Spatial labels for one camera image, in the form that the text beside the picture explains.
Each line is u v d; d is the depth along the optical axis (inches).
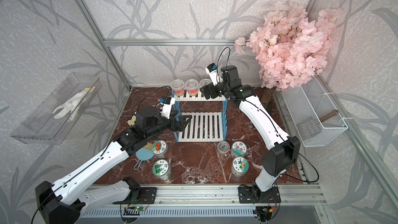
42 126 24.4
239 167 29.4
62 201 15.0
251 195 28.8
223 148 33.1
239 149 31.7
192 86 29.8
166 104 23.9
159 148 31.9
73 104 25.2
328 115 25.1
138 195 26.9
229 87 22.5
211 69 25.7
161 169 29.1
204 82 30.4
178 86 29.8
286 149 16.6
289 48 25.6
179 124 24.6
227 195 29.7
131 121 39.8
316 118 23.5
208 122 38.8
